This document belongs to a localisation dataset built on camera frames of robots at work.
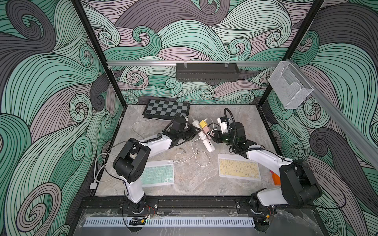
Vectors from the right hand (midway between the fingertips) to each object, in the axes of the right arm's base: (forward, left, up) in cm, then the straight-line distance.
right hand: (211, 132), depth 87 cm
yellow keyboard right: (-16, -14, -13) cm, 25 cm away
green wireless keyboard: (-19, +33, -14) cm, 40 cm away
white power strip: (-5, +3, -2) cm, 6 cm away
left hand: (+2, +7, +1) cm, 7 cm away
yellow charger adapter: (+5, +5, +3) cm, 7 cm away
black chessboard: (+29, +31, -10) cm, 44 cm away
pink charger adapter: (+1, +4, +2) cm, 4 cm away
